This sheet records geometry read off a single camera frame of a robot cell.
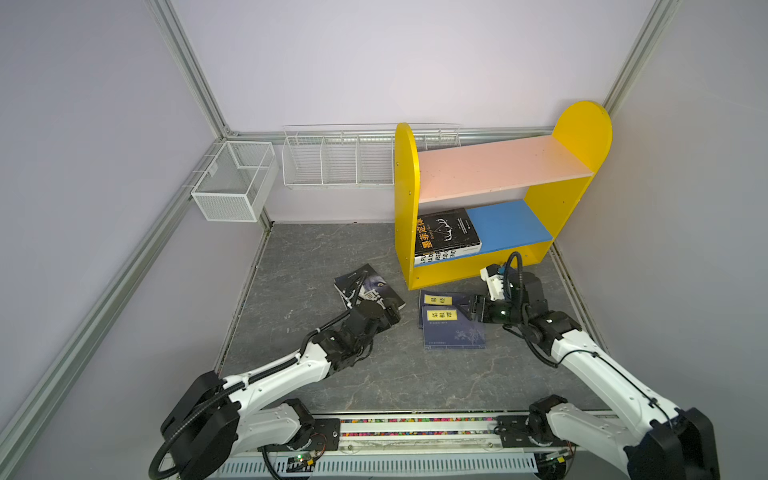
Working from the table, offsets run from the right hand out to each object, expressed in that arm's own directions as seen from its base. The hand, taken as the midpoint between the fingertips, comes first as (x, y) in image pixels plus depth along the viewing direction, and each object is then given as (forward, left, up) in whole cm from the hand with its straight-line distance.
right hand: (465, 305), depth 80 cm
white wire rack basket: (+48, +34, +16) cm, 61 cm away
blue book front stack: (0, +3, -14) cm, 14 cm away
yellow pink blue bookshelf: (+53, -28, -5) cm, 60 cm away
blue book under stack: (+10, +4, -14) cm, 18 cm away
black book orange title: (+23, +4, +5) cm, 24 cm away
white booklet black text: (+16, +7, +1) cm, 17 cm away
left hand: (0, +21, -3) cm, 21 cm away
